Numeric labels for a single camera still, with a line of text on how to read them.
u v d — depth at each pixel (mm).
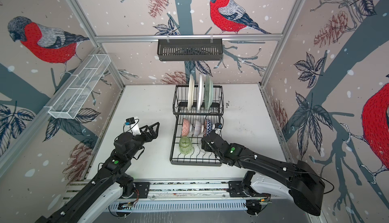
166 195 728
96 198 508
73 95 742
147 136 695
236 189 729
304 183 404
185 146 801
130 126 672
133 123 684
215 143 595
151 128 702
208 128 841
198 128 868
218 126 728
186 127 852
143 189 728
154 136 712
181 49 1069
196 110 1213
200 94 681
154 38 1998
